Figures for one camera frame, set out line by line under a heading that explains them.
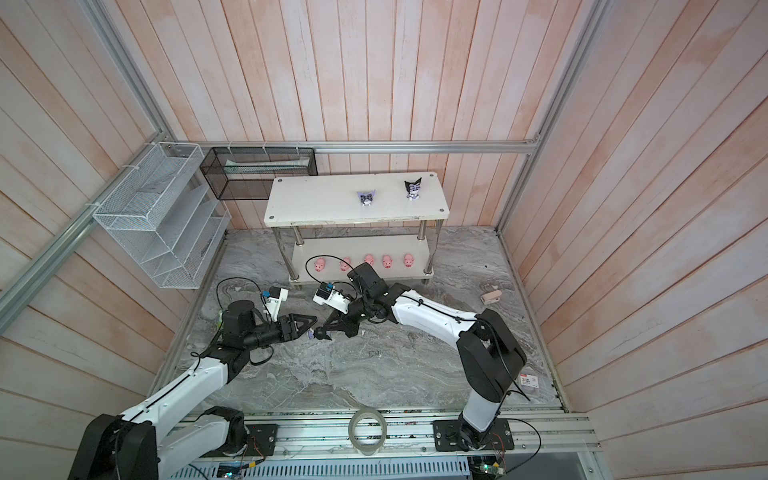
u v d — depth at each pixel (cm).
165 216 73
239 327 64
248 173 104
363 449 71
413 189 78
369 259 101
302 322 81
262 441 74
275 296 76
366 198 76
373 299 66
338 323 72
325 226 123
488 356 45
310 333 78
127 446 40
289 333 72
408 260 101
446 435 73
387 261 100
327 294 70
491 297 98
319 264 98
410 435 76
